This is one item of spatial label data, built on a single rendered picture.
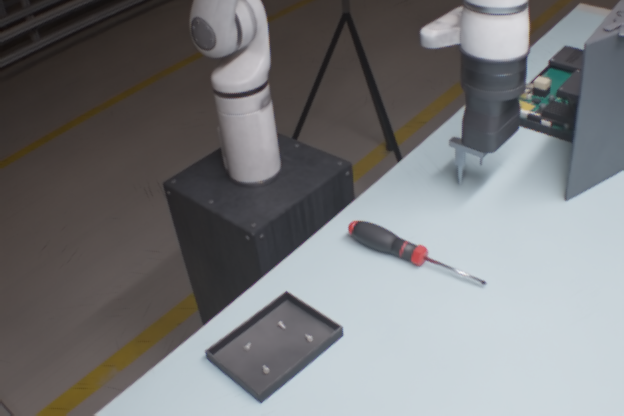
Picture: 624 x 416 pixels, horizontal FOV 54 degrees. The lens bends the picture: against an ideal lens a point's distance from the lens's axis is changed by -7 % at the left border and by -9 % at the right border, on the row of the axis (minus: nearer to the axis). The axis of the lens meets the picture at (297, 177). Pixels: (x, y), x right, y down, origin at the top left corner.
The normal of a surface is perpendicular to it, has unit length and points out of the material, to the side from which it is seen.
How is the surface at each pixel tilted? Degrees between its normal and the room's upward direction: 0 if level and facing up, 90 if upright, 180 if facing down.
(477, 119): 70
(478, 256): 0
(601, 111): 90
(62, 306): 0
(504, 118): 87
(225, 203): 0
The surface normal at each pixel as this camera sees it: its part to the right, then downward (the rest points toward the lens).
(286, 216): 0.72, 0.33
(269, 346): -0.11, -0.82
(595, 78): 0.45, 0.47
